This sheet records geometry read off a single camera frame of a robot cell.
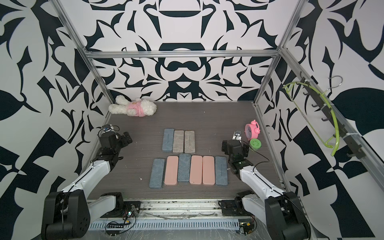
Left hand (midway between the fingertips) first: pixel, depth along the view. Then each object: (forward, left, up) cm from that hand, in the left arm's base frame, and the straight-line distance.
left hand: (118, 133), depth 87 cm
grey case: (-20, -57, -9) cm, 61 cm away
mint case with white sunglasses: (-18, -37, -11) cm, 42 cm away
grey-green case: (+4, -27, -10) cm, 29 cm away
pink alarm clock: (+1, -79, -3) cm, 79 cm away
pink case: (-19, -44, -11) cm, 49 cm away
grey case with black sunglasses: (-1, -34, -10) cm, 35 cm away
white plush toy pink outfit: (+24, -3, -4) cm, 24 cm away
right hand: (-5, -67, -3) cm, 67 cm away
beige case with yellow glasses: (-1, -41, -11) cm, 42 cm away
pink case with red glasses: (-19, -30, -10) cm, 37 cm away
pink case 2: (-19, -51, -13) cm, 56 cm away
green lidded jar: (-5, -81, -9) cm, 81 cm away
